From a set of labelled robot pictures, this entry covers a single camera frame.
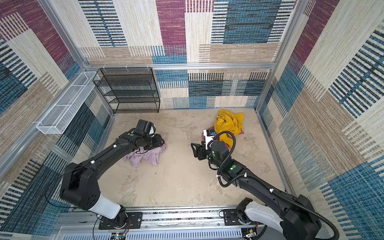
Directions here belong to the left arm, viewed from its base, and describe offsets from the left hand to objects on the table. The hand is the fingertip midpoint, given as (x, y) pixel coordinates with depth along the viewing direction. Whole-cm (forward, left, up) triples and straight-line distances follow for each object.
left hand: (163, 140), depth 87 cm
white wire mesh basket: (+2, +47, +20) cm, 51 cm away
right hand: (-8, -19, +6) cm, 22 cm away
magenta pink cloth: (+13, -51, -12) cm, 54 cm away
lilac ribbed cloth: (-4, +9, -11) cm, 15 cm away
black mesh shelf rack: (+40, +28, +5) cm, 49 cm away
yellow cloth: (+16, -39, -2) cm, 42 cm away
